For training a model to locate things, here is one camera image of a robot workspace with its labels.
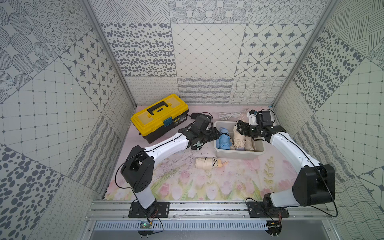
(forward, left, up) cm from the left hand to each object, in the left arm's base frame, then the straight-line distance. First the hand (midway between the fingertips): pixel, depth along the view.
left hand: (219, 132), depth 82 cm
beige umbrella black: (-3, -11, -2) cm, 12 cm away
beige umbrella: (+1, -21, -14) cm, 25 cm away
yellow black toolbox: (+11, +36, -1) cm, 37 cm away
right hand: (+3, -13, -3) cm, 14 cm away
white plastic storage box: (-4, -25, -10) cm, 27 cm away
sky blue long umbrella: (0, -4, -10) cm, 11 cm away
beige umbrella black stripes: (-12, +6, -15) cm, 20 cm away
